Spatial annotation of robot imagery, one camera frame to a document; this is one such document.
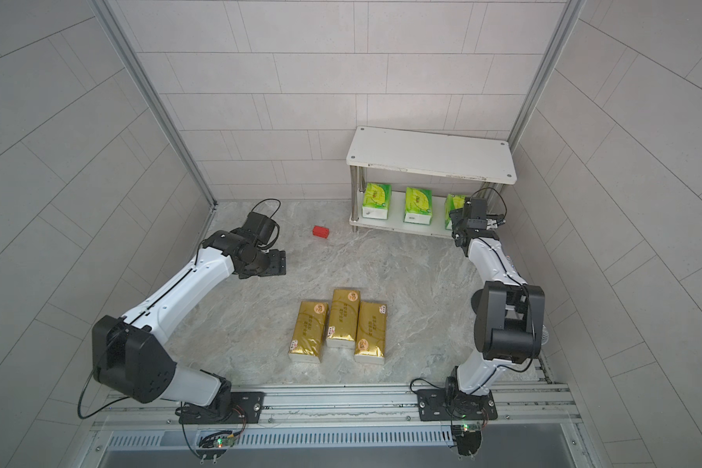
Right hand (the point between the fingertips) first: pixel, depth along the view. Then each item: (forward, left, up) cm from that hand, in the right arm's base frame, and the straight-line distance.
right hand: (454, 211), depth 92 cm
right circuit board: (-57, +8, -18) cm, 60 cm away
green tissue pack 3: (+11, +24, -3) cm, 27 cm away
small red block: (+6, +45, -14) cm, 48 cm away
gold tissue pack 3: (-36, +30, -10) cm, 48 cm away
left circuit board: (-55, +67, -14) cm, 88 cm away
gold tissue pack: (-33, +46, -9) cm, 57 cm away
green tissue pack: (+8, -2, -4) cm, 9 cm away
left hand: (-15, +54, -2) cm, 56 cm away
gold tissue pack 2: (-29, +37, -9) cm, 48 cm away
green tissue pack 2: (+7, +10, -4) cm, 13 cm away
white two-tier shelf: (+6, -9, +14) cm, 18 cm away
